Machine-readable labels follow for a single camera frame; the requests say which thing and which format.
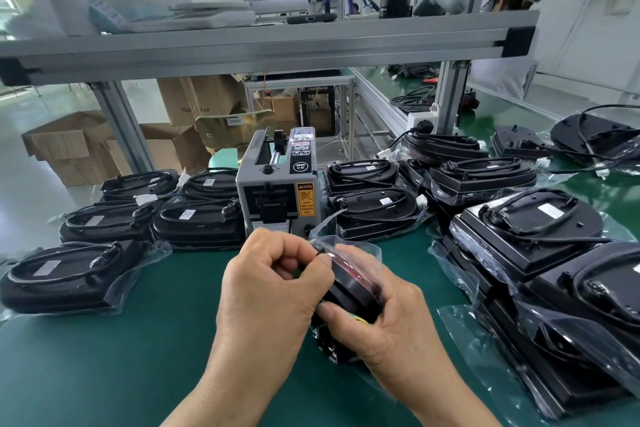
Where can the white power socket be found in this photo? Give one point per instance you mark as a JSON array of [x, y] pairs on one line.
[[421, 126]]

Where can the green round stool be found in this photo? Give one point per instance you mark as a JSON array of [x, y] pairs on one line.
[[224, 158]]

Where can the black cup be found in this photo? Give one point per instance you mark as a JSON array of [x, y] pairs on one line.
[[396, 6]]

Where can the person's right forearm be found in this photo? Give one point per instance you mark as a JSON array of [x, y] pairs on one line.
[[455, 404]]

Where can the unbagged black lamps with cables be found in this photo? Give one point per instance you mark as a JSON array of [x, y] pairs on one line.
[[580, 136]]

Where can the grey tape dispenser machine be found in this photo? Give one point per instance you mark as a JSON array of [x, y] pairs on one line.
[[270, 187]]

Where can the grey metal shelf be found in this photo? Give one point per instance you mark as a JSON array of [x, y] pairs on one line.
[[270, 46]]

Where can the white flat scale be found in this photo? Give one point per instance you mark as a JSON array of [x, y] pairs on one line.
[[195, 18]]

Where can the person's left hand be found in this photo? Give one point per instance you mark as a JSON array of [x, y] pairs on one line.
[[265, 307]]

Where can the black phone on shelf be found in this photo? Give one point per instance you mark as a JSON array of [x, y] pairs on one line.
[[312, 18]]

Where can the bagged black lamp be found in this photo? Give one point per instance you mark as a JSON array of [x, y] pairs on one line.
[[105, 179]]

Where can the group of bagged black lamps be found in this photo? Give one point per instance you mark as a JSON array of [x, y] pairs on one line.
[[520, 231]]

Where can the white handset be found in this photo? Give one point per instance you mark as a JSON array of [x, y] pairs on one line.
[[110, 18]]

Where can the person's right hand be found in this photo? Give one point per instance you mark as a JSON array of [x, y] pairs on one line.
[[395, 332]]

